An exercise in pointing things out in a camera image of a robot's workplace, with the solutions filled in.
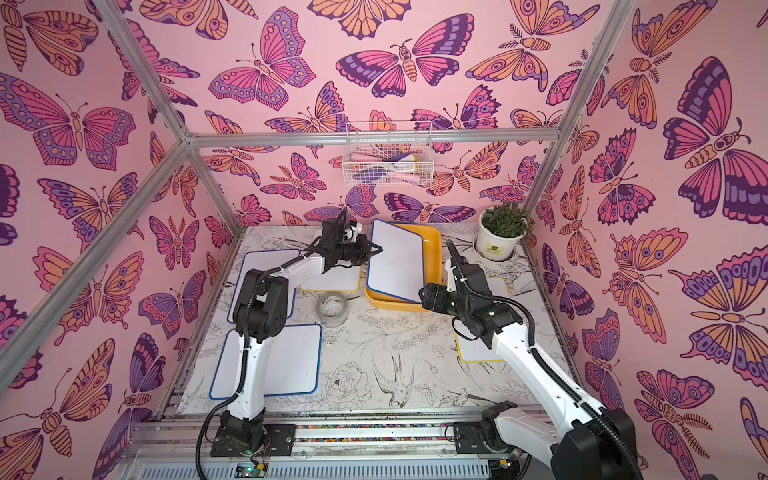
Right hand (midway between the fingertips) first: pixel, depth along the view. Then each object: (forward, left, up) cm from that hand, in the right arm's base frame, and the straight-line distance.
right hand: (431, 291), depth 80 cm
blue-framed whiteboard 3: (+23, +58, -17) cm, 64 cm away
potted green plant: (+26, -24, -2) cm, 36 cm away
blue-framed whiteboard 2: (-14, +39, -17) cm, 45 cm away
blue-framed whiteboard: (+16, +9, -11) cm, 21 cm away
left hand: (+21, +13, -6) cm, 25 cm away
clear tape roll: (+4, +31, -18) cm, 36 cm away
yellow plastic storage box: (+20, -3, -17) cm, 26 cm away
